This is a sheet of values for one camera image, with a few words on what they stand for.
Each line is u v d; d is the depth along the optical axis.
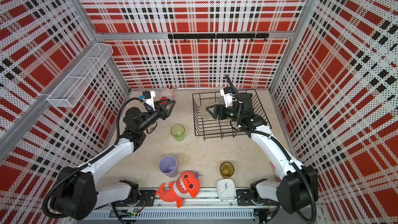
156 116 0.69
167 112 0.69
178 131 0.95
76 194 0.40
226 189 0.75
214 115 0.67
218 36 0.88
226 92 0.67
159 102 0.73
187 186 0.69
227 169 0.82
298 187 0.39
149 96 0.66
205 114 0.72
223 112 0.66
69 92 0.69
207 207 0.72
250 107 0.58
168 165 0.77
